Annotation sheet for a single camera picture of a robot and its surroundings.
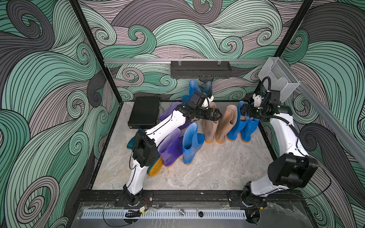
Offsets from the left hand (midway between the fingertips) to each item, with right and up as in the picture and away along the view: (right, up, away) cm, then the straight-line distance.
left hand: (216, 113), depth 78 cm
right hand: (+19, +1, +3) cm, 19 cm away
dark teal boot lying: (-36, -32, -1) cm, 48 cm away
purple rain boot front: (-26, -19, -9) cm, 33 cm away
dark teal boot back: (0, +18, +24) cm, 30 cm away
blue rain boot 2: (+20, -9, +1) cm, 21 cm away
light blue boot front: (-15, -15, -6) cm, 22 cm away
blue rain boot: (+12, -7, 0) cm, 14 cm away
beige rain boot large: (-4, -8, +3) cm, 10 cm away
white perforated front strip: (-50, -51, -9) cm, 72 cm away
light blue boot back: (-12, +18, +20) cm, 29 cm away
